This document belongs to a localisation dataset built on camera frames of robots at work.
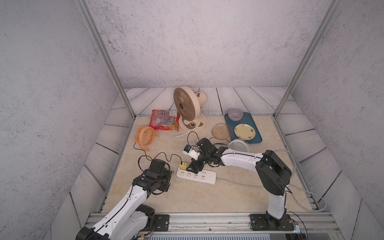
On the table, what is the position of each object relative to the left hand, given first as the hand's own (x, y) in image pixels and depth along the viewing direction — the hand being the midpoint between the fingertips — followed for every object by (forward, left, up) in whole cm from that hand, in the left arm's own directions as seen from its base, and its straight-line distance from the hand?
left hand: (176, 175), depth 83 cm
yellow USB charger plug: (+5, -4, 0) cm, 6 cm away
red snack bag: (+43, +11, 0) cm, 44 cm away
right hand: (+6, -7, +1) cm, 10 cm away
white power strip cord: (-5, -64, -7) cm, 65 cm away
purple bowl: (+50, -43, -2) cm, 65 cm away
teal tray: (+47, -52, -5) cm, 70 cm away
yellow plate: (+33, -47, -4) cm, 58 cm away
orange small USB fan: (+25, +22, +2) cm, 34 cm away
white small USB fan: (+15, -37, +6) cm, 40 cm away
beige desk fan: (+37, -7, +19) cm, 42 cm away
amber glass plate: (+35, -31, -6) cm, 47 cm away
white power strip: (+1, -16, -4) cm, 17 cm away
